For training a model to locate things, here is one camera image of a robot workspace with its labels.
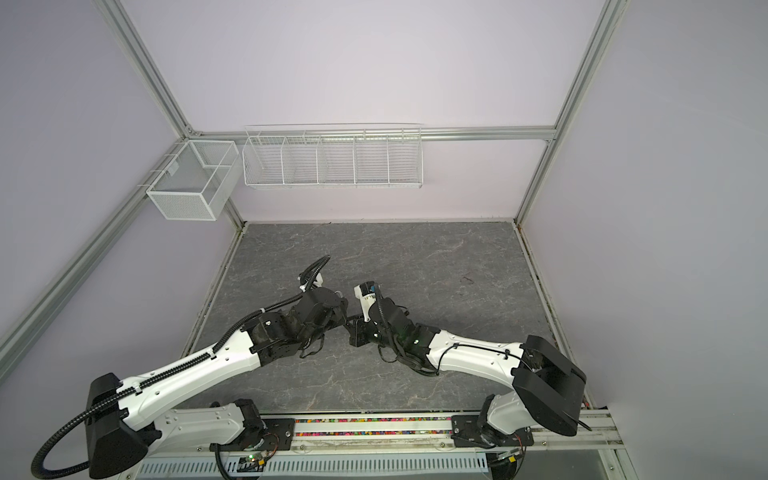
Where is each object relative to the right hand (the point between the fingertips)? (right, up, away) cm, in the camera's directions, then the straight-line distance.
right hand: (341, 324), depth 76 cm
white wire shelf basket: (-7, +51, +23) cm, 56 cm away
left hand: (+1, +4, 0) cm, 4 cm away
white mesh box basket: (-52, +42, +22) cm, 70 cm away
